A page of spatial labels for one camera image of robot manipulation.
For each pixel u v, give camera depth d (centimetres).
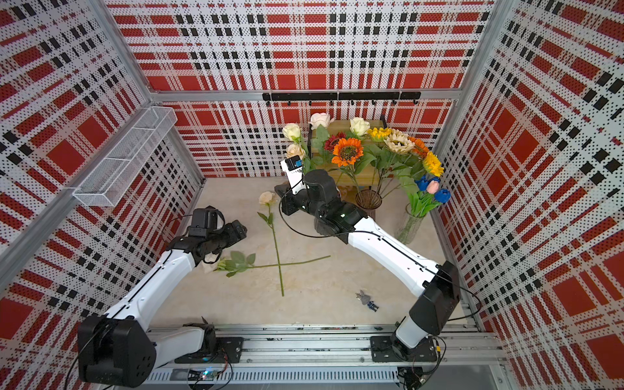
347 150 71
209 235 64
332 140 79
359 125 78
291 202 61
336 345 77
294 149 77
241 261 91
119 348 39
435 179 76
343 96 88
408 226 87
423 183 77
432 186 75
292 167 58
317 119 79
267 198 110
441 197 74
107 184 69
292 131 78
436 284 42
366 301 82
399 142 71
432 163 69
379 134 75
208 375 69
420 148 76
